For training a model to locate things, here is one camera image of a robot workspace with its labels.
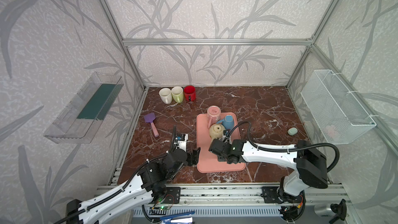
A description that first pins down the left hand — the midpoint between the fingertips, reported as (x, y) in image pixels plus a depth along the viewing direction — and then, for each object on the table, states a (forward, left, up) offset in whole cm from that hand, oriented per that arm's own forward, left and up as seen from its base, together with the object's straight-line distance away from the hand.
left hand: (196, 145), depth 76 cm
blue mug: (+17, -17, -5) cm, 25 cm away
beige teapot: (+10, -10, -5) cm, 15 cm away
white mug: (+38, +24, -7) cm, 45 cm away
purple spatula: (+24, +34, -14) cm, 43 cm away
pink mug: (+20, -9, -3) cm, 22 cm away
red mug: (+42, +7, -8) cm, 43 cm away
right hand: (+1, -13, -8) cm, 15 cm away
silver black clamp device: (-26, -55, +1) cm, 61 cm away
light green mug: (+40, +16, -6) cm, 43 cm away
